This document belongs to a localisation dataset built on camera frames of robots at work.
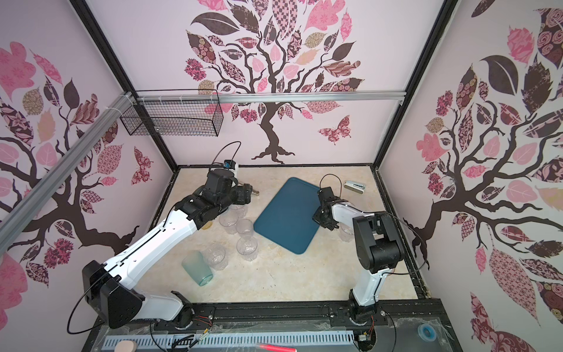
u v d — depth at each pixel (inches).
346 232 34.2
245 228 37.1
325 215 28.7
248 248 35.3
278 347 27.0
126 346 26.9
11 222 19.5
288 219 38.8
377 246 19.4
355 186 43.1
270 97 37.1
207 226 22.0
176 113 37.3
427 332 27.8
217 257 34.2
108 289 15.1
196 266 32.1
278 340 27.4
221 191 22.8
